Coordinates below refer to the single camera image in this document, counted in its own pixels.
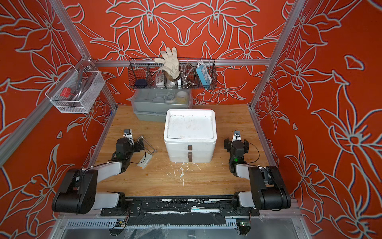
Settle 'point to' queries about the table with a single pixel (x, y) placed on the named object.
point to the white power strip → (159, 80)
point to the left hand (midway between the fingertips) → (134, 138)
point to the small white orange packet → (145, 159)
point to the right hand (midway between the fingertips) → (234, 137)
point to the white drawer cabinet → (190, 135)
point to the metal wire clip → (154, 150)
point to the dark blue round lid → (141, 82)
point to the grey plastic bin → (150, 105)
